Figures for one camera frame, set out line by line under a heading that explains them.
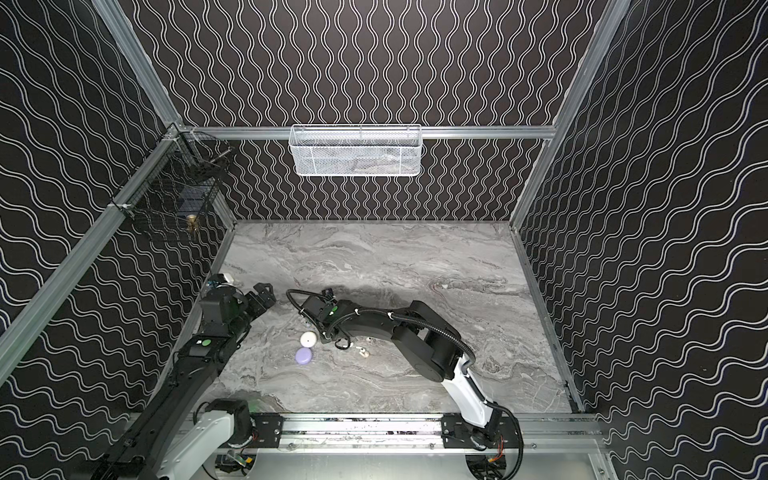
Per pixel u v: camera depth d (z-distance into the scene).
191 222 0.83
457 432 0.74
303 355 0.86
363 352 0.88
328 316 0.68
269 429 0.76
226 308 0.62
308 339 0.88
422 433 0.76
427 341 0.54
